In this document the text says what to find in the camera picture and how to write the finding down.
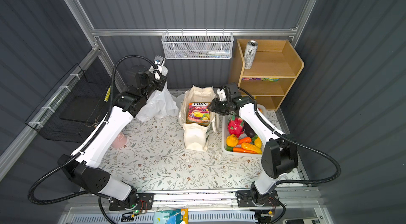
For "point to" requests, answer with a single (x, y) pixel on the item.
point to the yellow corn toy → (251, 147)
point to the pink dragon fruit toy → (236, 126)
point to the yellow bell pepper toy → (232, 140)
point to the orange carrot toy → (238, 149)
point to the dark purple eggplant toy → (248, 130)
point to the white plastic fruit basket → (224, 132)
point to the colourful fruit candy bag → (199, 113)
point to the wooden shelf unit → (266, 68)
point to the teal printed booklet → (171, 216)
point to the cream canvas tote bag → (195, 136)
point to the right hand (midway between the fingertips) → (211, 109)
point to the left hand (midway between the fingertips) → (159, 70)
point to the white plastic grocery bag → (160, 104)
